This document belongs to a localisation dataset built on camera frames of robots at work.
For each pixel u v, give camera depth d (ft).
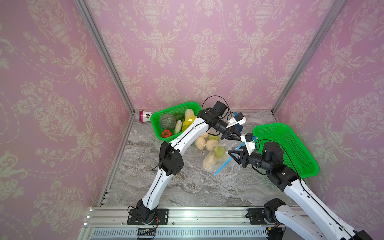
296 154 3.08
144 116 3.58
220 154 2.80
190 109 3.68
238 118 2.16
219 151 2.80
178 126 3.50
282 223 1.99
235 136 2.38
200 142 3.15
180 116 3.67
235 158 2.25
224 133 2.29
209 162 2.55
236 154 2.19
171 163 2.15
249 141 2.05
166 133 3.27
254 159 2.07
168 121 3.28
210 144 3.11
